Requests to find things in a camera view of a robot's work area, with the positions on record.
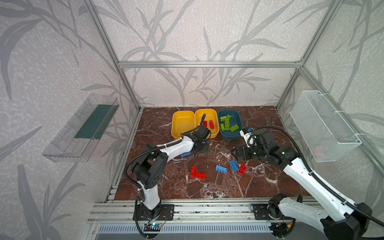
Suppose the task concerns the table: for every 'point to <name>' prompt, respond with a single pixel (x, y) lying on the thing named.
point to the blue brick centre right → (233, 165)
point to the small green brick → (228, 116)
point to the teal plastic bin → (235, 119)
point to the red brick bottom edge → (201, 175)
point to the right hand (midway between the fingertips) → (238, 145)
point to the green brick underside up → (226, 124)
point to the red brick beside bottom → (193, 170)
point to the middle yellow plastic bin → (211, 114)
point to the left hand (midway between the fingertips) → (206, 143)
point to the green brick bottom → (234, 128)
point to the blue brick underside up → (185, 154)
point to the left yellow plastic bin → (182, 122)
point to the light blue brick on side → (221, 169)
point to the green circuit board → (152, 227)
